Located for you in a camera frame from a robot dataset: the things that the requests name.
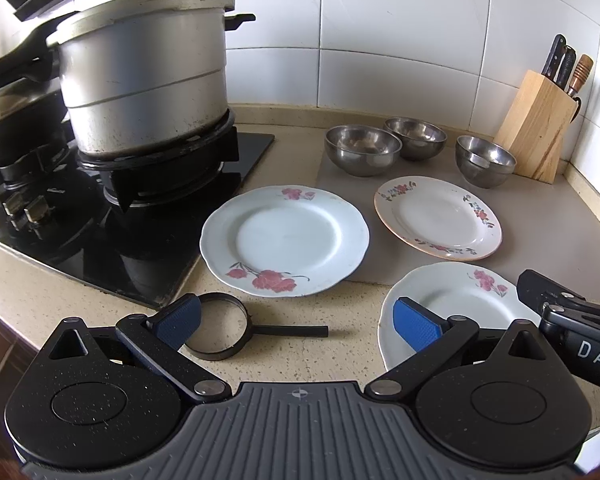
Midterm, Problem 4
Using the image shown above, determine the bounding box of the orange-rimmed floral plate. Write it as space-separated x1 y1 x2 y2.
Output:
374 176 503 261

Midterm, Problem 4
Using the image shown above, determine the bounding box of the steel bowl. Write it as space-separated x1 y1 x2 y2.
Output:
455 134 517 188
385 117 448 162
324 125 403 178

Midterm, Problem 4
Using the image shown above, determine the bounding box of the black glass gas stove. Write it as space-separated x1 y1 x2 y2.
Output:
0 114 274 310

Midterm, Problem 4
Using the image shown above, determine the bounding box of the wooden knife block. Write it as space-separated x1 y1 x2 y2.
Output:
494 70 579 184

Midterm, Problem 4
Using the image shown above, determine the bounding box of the large aluminium steamer pot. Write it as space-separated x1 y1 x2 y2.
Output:
47 0 255 158

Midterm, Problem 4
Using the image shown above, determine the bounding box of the black ring with handle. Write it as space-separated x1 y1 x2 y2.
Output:
183 291 330 362

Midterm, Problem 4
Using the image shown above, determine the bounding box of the black knife handle right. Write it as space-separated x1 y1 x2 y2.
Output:
554 46 577 90

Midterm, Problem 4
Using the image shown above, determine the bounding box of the black knife handle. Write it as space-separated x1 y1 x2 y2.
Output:
542 34 567 80
554 46 577 90

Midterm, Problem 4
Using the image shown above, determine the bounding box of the wooden sharpener handle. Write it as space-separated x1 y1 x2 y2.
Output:
566 54 594 99

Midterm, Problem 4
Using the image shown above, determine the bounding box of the black knife handle left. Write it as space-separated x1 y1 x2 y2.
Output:
542 34 567 80

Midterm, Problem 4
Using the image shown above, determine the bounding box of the black wok with handle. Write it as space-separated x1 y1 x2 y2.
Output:
0 13 72 165

